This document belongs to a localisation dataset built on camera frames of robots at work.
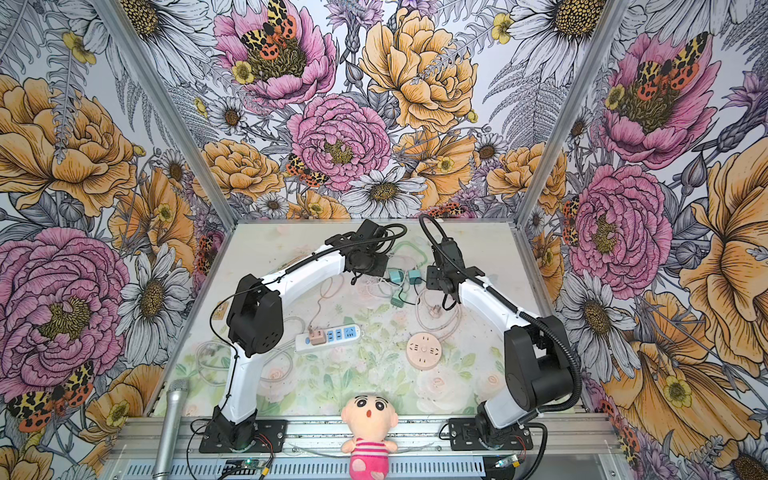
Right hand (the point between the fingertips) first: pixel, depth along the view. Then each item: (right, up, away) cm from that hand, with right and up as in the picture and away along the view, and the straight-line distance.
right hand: (440, 283), depth 92 cm
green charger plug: (-13, -6, +5) cm, 15 cm away
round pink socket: (-6, -18, -6) cm, 20 cm away
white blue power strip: (-32, -15, -3) cm, 35 cm away
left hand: (-19, +3, +3) cm, 20 cm away
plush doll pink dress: (-20, -29, -21) cm, 41 cm away
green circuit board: (-49, -40, -20) cm, 66 cm away
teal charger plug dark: (-13, +2, +11) cm, 17 cm away
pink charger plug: (-35, -14, -8) cm, 39 cm away
